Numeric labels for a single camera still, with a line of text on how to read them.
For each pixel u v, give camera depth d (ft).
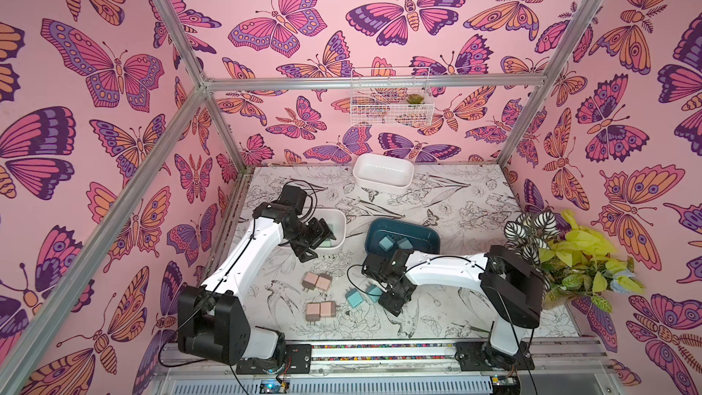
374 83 3.11
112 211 1.94
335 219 3.28
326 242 3.10
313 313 2.63
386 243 3.10
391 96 3.17
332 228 3.28
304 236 2.25
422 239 3.11
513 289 1.49
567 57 2.80
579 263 2.47
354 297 2.73
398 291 2.33
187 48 2.75
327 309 2.66
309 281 2.85
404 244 3.10
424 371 2.39
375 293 2.70
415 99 3.02
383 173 3.95
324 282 2.82
